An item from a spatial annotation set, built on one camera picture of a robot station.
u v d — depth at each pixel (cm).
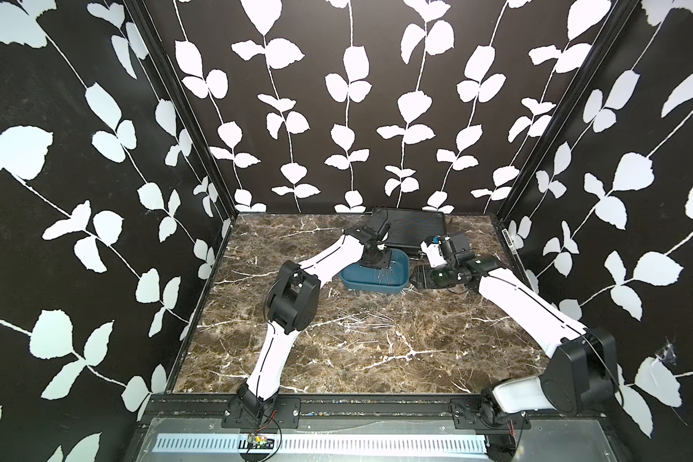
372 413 75
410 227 131
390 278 101
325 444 70
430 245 77
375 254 82
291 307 57
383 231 80
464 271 59
